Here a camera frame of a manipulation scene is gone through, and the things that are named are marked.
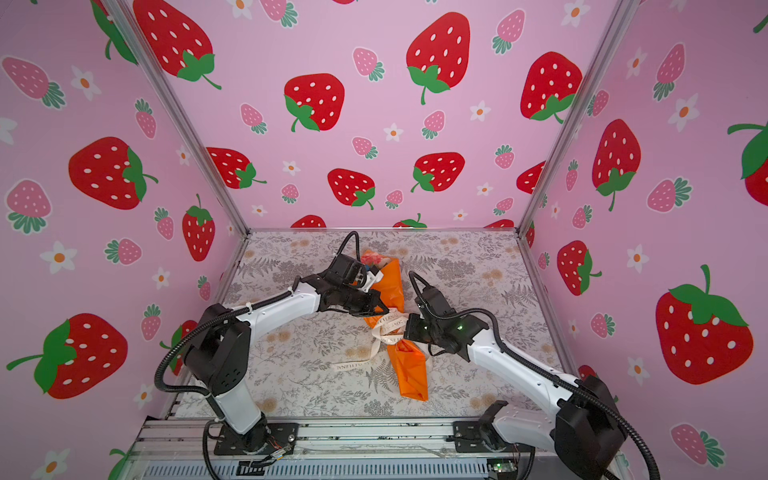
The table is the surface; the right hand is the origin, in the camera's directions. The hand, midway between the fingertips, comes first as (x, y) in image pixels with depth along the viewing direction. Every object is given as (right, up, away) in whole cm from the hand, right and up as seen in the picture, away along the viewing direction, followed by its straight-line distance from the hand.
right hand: (403, 326), depth 81 cm
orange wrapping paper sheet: (+1, -10, -1) cm, 10 cm away
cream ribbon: (-5, -2, +2) cm, 5 cm away
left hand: (-4, +4, +3) cm, 6 cm away
